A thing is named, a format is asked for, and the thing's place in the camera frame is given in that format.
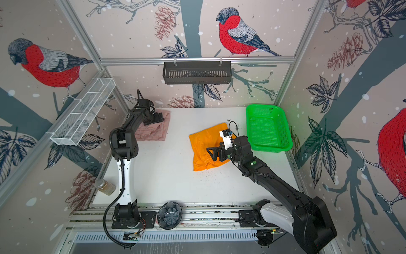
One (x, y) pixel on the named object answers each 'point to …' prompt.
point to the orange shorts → (202, 159)
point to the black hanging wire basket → (196, 73)
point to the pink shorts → (156, 131)
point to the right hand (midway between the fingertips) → (213, 147)
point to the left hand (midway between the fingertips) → (157, 118)
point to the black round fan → (169, 215)
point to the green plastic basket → (267, 128)
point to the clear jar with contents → (104, 186)
